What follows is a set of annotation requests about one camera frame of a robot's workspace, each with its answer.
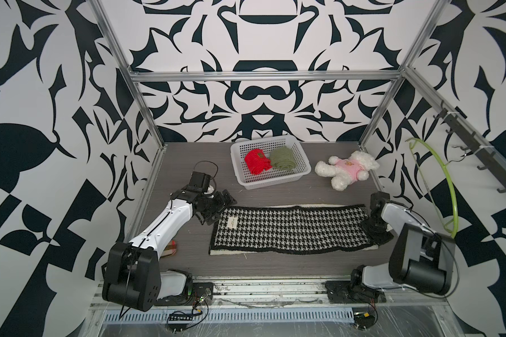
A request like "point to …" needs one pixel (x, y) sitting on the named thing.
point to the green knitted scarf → (282, 158)
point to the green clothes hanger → (447, 225)
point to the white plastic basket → (273, 176)
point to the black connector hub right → (363, 320)
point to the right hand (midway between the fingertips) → (372, 233)
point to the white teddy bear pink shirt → (344, 171)
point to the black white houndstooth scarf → (273, 229)
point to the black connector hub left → (176, 316)
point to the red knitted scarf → (257, 161)
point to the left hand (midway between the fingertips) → (229, 204)
